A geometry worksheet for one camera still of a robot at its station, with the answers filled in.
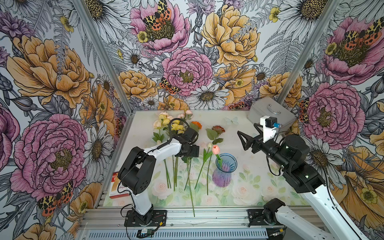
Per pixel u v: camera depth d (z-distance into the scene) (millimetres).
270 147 531
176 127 1033
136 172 476
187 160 941
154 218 739
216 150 640
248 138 550
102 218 775
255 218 733
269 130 511
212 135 1052
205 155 956
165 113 1116
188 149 794
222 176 893
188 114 1138
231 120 1156
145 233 719
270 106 1029
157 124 1084
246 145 569
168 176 890
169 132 1044
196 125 1052
